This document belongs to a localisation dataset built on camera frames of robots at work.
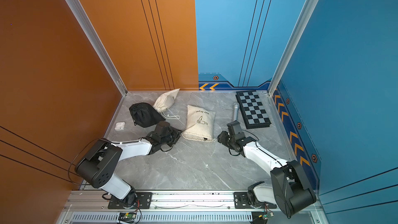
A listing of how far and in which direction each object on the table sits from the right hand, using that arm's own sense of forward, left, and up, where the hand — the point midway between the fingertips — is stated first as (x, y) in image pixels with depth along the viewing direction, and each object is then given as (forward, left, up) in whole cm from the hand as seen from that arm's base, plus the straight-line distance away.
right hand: (220, 138), depth 89 cm
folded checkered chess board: (+20, -24, -2) cm, 31 cm away
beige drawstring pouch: (+22, +34, +7) cm, 42 cm away
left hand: (+5, +21, 0) cm, 22 cm away
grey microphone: (+27, -13, -3) cm, 30 cm away
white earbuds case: (+10, +64, -4) cm, 65 cm away
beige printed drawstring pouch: (+9, +12, +1) cm, 15 cm away
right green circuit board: (-37, -17, -7) cm, 41 cm away
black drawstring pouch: (+10, +44, +9) cm, 46 cm away
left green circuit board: (-37, +45, -8) cm, 59 cm away
